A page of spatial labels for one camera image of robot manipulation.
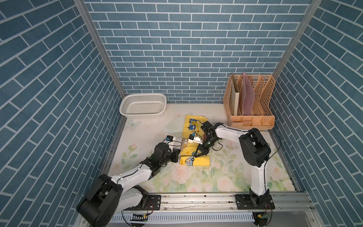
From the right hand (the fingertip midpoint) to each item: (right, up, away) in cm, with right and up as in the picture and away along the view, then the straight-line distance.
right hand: (197, 155), depth 88 cm
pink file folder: (+33, +39, +3) cm, 51 cm away
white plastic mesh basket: (-44, +33, +31) cm, 63 cm away
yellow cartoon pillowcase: (-2, +18, +18) cm, 26 cm away
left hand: (-8, +3, -2) cm, 9 cm away
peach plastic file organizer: (+50, +25, +14) cm, 58 cm away
